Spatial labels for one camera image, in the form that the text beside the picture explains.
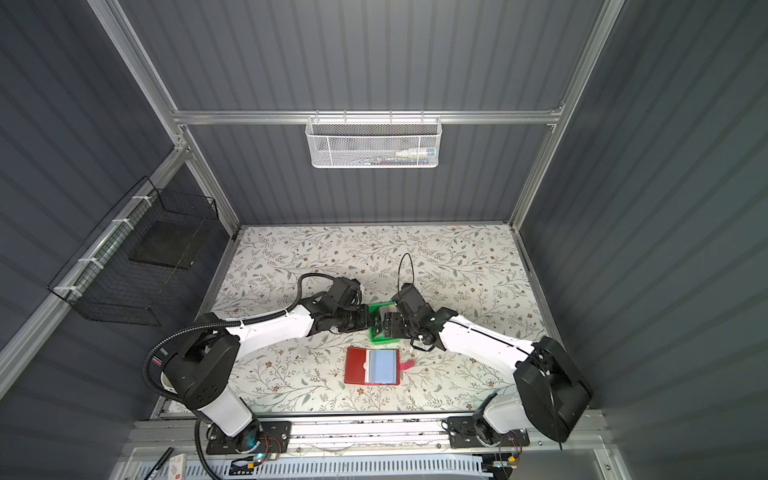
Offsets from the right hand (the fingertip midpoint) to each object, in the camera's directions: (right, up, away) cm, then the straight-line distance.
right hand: (396, 326), depth 86 cm
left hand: (-6, +1, +2) cm, 6 cm away
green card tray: (-6, +3, +3) cm, 7 cm away
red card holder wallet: (-6, -11, -1) cm, 13 cm away
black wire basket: (-64, +21, -13) cm, 68 cm away
